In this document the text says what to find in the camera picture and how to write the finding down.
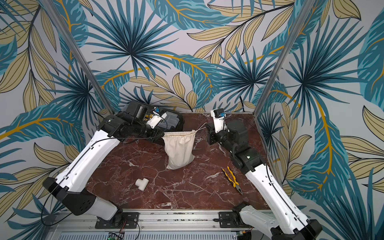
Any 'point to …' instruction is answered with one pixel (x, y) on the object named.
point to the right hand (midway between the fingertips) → (197, 128)
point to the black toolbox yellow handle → (174, 121)
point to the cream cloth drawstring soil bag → (179, 146)
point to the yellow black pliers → (234, 183)
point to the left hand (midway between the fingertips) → (160, 135)
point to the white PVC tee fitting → (142, 184)
